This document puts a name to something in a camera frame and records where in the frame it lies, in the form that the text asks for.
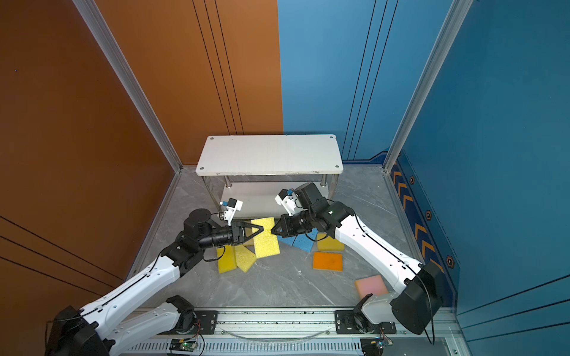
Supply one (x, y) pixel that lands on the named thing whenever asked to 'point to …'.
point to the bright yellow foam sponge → (226, 262)
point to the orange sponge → (327, 261)
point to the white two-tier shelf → (253, 169)
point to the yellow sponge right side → (329, 243)
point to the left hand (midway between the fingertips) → (262, 230)
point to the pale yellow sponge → (249, 242)
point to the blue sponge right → (303, 242)
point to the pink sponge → (373, 285)
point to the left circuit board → (181, 345)
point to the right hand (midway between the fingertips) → (271, 232)
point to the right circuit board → (374, 346)
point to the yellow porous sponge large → (266, 244)
